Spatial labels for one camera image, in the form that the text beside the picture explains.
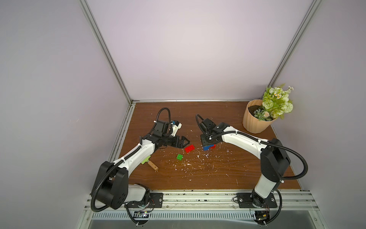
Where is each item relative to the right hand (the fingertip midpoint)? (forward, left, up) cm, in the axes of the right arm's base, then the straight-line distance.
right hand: (205, 139), depth 87 cm
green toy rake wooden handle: (-13, +34, -7) cm, 37 cm away
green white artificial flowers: (+16, -41, +17) cm, 48 cm away
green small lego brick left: (-9, +16, -7) cm, 19 cm away
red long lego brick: (-3, +10, -6) cm, 12 cm away
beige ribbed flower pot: (+12, -31, +2) cm, 33 cm away
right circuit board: (-37, -28, -12) cm, 48 cm away
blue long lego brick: (-2, -1, -8) cm, 8 cm away
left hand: (-3, +12, +4) cm, 13 cm away
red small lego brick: (-1, -6, -8) cm, 10 cm away
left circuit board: (-38, +34, -10) cm, 52 cm away
